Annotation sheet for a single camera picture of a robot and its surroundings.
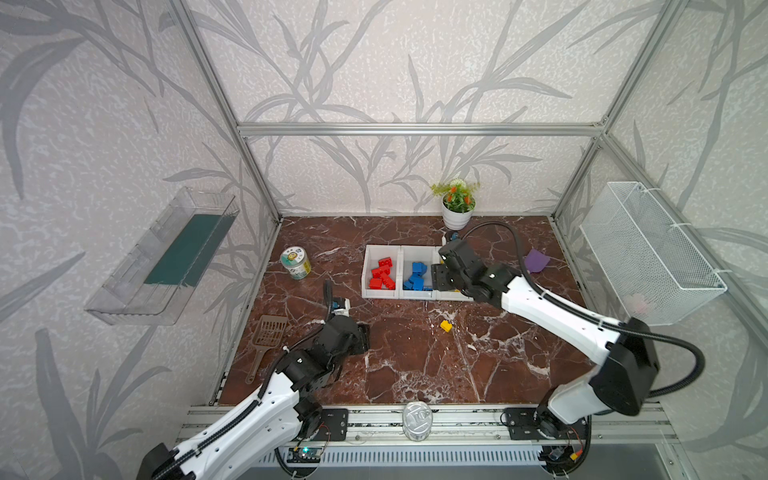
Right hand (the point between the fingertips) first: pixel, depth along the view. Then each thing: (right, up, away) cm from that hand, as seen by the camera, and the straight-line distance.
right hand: (441, 261), depth 83 cm
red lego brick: (-17, -2, +22) cm, 28 cm away
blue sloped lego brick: (-8, -6, +16) cm, 19 cm away
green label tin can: (-46, -1, +13) cm, 48 cm away
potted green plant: (+9, +19, +22) cm, 30 cm away
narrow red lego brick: (-19, -5, +17) cm, 25 cm away
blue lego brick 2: (-9, -9, +13) cm, 18 cm away
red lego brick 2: (-15, -8, +13) cm, 22 cm away
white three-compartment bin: (-11, -5, +18) cm, 21 cm away
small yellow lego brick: (+3, -21, +7) cm, 22 cm away
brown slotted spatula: (-52, -22, +6) cm, 57 cm away
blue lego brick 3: (-6, -8, +13) cm, 16 cm away
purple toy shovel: (+37, -1, +22) cm, 43 cm away
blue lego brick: (-5, -3, +15) cm, 16 cm away
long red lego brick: (-20, -8, +16) cm, 27 cm away
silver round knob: (-7, -37, -14) cm, 40 cm away
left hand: (-21, -16, -2) cm, 26 cm away
